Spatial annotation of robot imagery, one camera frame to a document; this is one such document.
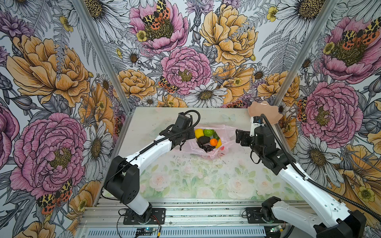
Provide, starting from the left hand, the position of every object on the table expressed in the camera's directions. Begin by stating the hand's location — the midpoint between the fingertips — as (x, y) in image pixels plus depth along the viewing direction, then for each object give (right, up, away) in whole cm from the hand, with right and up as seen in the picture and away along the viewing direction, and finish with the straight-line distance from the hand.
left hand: (191, 135), depth 87 cm
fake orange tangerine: (+14, -5, +11) cm, 19 cm away
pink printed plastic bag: (+21, +1, 0) cm, 21 cm away
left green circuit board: (-21, -44, -16) cm, 51 cm away
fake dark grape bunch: (+10, -9, +10) cm, 16 cm away
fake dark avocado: (+8, -4, +12) cm, 15 cm away
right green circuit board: (+41, -43, -16) cm, 61 cm away
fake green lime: (+11, +1, +15) cm, 19 cm away
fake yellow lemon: (+5, 0, +15) cm, 16 cm away
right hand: (+27, +1, -10) cm, 29 cm away
